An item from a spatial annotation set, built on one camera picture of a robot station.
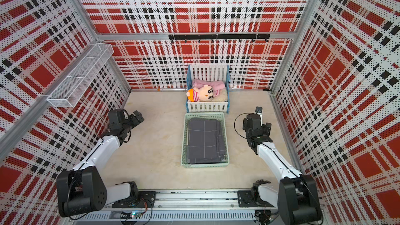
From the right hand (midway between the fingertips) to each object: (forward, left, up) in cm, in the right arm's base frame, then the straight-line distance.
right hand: (260, 121), depth 86 cm
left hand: (+3, +69, 0) cm, 69 cm away
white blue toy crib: (+44, +24, -1) cm, 50 cm away
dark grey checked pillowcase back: (-8, +30, -7) cm, 32 cm away
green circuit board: (-42, +62, -11) cm, 76 cm away
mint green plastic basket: (-18, +42, -12) cm, 47 cm away
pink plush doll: (+23, +32, +2) cm, 39 cm away
